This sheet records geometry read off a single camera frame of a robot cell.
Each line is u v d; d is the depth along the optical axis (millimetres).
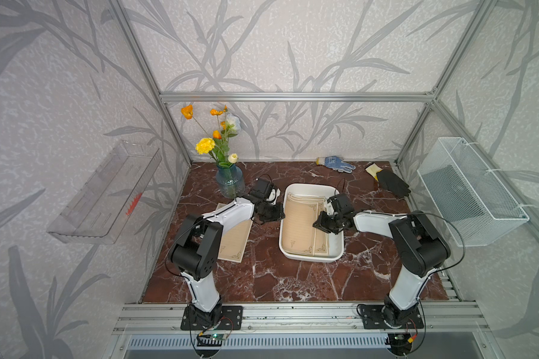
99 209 670
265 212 788
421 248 490
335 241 906
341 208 783
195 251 475
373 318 728
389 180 1111
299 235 941
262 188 756
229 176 1008
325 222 845
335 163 1192
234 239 920
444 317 752
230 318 725
